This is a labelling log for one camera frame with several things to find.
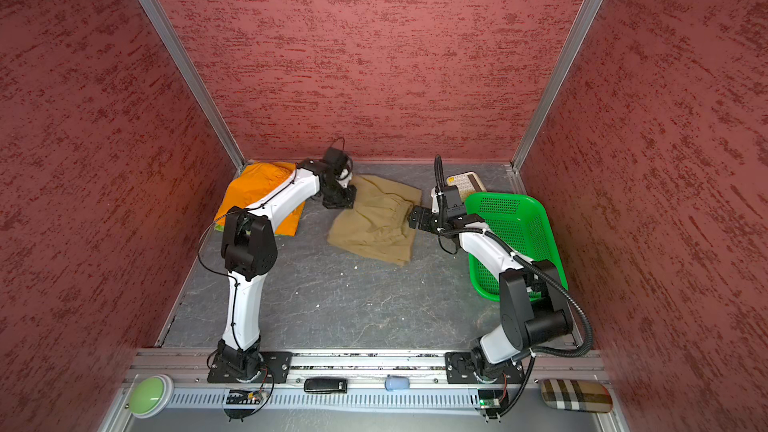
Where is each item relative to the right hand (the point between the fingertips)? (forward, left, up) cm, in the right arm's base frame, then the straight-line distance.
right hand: (418, 224), depth 91 cm
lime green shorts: (+5, +66, -7) cm, 67 cm away
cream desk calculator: (+25, -21, -9) cm, 34 cm away
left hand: (+7, +21, -1) cm, 22 cm away
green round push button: (-41, +66, -7) cm, 79 cm away
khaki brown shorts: (+2, +13, -5) cm, 14 cm away
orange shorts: (+19, +56, +1) cm, 59 cm away
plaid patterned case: (-44, -37, -7) cm, 58 cm away
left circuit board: (-42, +45, -10) cm, 62 cm away
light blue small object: (-40, +8, -8) cm, 42 cm away
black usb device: (-40, +26, -7) cm, 48 cm away
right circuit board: (-44, -14, -11) cm, 47 cm away
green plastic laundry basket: (+5, -38, -9) cm, 39 cm away
